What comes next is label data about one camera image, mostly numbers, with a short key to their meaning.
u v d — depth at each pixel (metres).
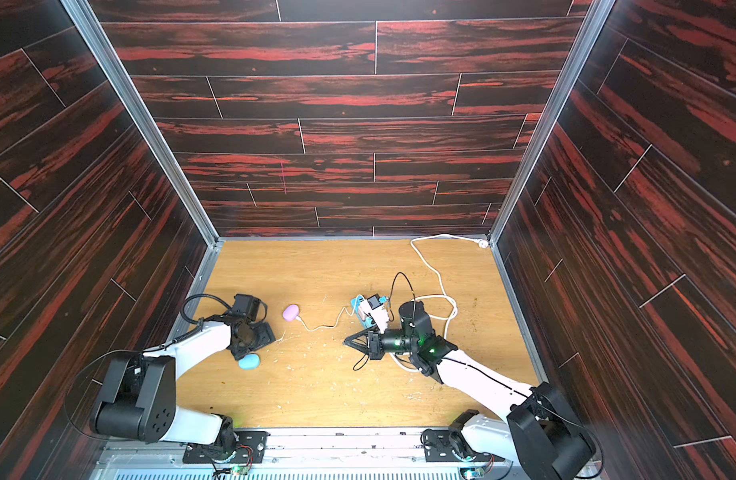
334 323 0.95
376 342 0.66
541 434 0.40
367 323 0.89
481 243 1.15
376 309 0.69
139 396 0.90
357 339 0.72
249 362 0.86
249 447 0.72
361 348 0.71
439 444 0.75
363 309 0.70
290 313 0.97
